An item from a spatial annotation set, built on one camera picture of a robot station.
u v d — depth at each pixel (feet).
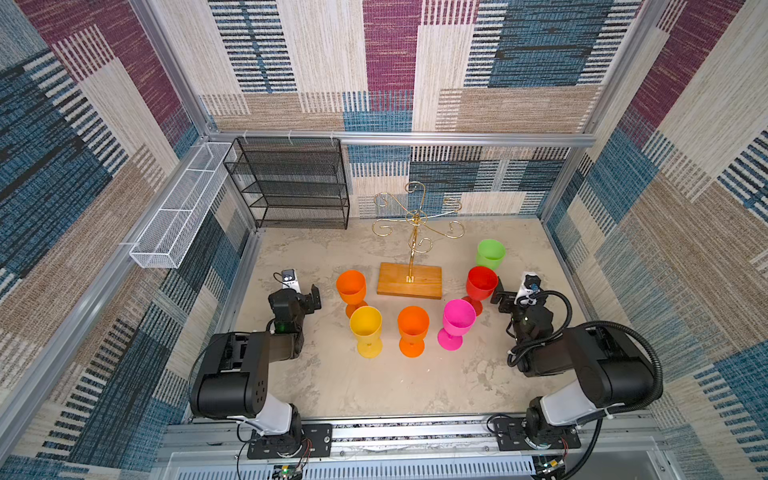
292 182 3.59
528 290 2.47
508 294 2.66
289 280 2.65
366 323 2.71
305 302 2.84
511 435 2.39
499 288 2.75
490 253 3.22
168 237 3.04
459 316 2.61
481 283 2.84
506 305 2.68
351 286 2.93
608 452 2.49
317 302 2.87
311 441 2.39
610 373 1.48
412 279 3.57
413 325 2.71
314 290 2.87
